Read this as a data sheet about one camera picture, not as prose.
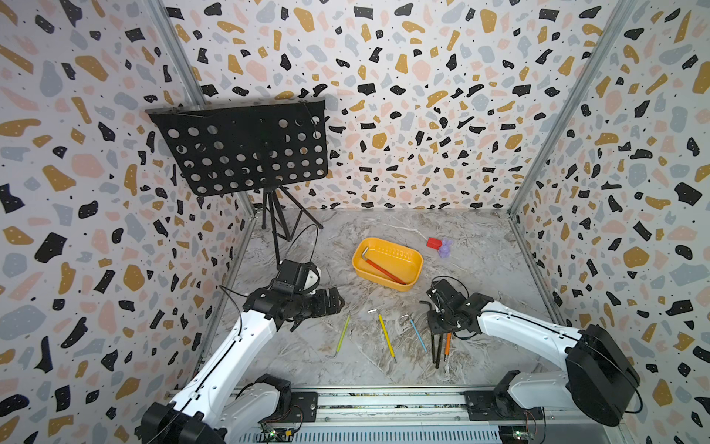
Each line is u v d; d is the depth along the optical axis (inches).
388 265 41.5
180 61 30.2
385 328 34.5
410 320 35.4
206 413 15.2
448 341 33.6
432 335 34.3
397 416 28.8
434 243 43.0
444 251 40.9
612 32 29.4
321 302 27.1
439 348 33.1
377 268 40.6
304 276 24.8
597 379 16.4
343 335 34.4
